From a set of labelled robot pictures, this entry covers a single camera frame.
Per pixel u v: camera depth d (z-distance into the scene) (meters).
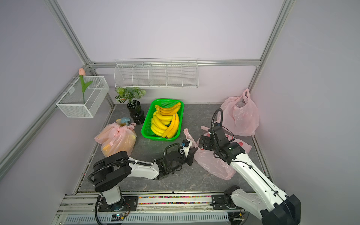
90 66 0.94
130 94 0.91
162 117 1.00
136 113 1.00
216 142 0.57
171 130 0.94
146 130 0.96
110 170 0.48
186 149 0.70
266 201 0.41
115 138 0.80
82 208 0.74
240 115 1.08
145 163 0.57
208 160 0.81
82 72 0.83
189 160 0.71
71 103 0.81
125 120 1.08
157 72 0.99
